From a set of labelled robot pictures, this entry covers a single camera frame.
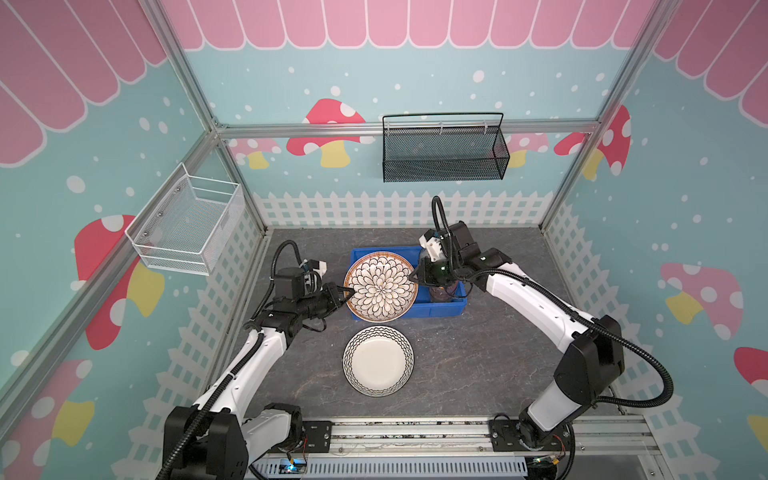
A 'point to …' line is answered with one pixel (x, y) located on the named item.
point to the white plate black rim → (378, 361)
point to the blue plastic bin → (425, 306)
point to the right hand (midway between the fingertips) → (408, 275)
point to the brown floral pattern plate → (383, 290)
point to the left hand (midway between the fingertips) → (355, 297)
